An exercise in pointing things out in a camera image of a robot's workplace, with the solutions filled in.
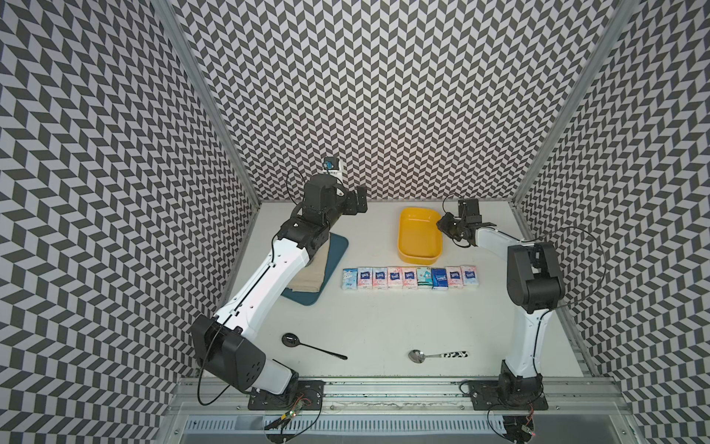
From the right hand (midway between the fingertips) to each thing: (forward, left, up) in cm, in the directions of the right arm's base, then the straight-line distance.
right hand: (438, 225), depth 103 cm
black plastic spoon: (-41, +49, -3) cm, 64 cm away
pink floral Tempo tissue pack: (-20, +17, -4) cm, 27 cm away
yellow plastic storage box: (-4, +7, -4) cm, 9 cm away
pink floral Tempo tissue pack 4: (-19, -8, -4) cm, 21 cm away
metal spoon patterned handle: (-45, +13, -3) cm, 47 cm away
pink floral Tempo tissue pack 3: (-20, -3, -4) cm, 21 cm away
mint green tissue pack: (-20, +7, -4) cm, 21 cm away
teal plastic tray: (-7, +38, -5) cm, 39 cm away
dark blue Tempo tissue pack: (-21, +2, -4) cm, 22 cm away
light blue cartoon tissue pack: (-21, +33, -3) cm, 39 cm away
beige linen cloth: (-19, +47, -5) cm, 51 cm away
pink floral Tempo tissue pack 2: (-20, +12, -4) cm, 24 cm away
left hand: (-10, +31, +29) cm, 43 cm away
